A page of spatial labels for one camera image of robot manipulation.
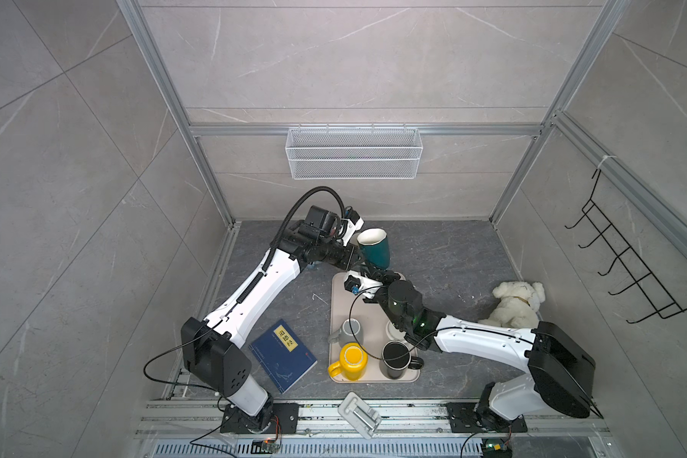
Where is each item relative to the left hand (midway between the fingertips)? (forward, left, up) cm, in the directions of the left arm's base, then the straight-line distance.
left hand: (365, 254), depth 75 cm
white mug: (-21, -5, -2) cm, 22 cm away
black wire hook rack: (-12, -63, +5) cm, 64 cm away
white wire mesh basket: (+43, +2, +3) cm, 44 cm away
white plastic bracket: (-34, +3, -25) cm, 42 cm away
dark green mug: (+1, -3, +2) cm, 4 cm away
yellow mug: (-23, +4, -17) cm, 29 cm away
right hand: (-1, -2, -3) cm, 4 cm away
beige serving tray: (-1, +6, -26) cm, 27 cm away
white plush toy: (-8, -47, -19) cm, 51 cm away
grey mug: (-15, +5, -17) cm, 23 cm away
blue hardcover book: (-18, +25, -26) cm, 40 cm away
